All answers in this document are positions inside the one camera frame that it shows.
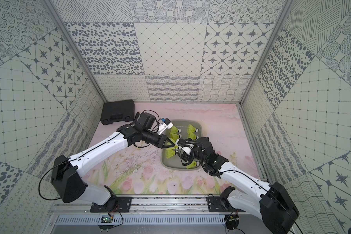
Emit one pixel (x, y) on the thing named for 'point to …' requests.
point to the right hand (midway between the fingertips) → (181, 146)
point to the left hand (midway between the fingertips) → (177, 148)
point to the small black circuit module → (232, 221)
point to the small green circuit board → (106, 219)
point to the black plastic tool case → (117, 111)
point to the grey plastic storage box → (183, 129)
